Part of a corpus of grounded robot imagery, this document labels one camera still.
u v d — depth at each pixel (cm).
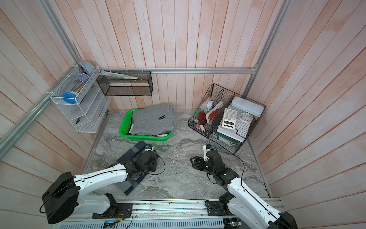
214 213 72
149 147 77
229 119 86
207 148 75
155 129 95
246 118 88
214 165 62
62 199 41
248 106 93
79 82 76
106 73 92
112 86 102
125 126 100
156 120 98
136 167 62
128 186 79
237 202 60
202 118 108
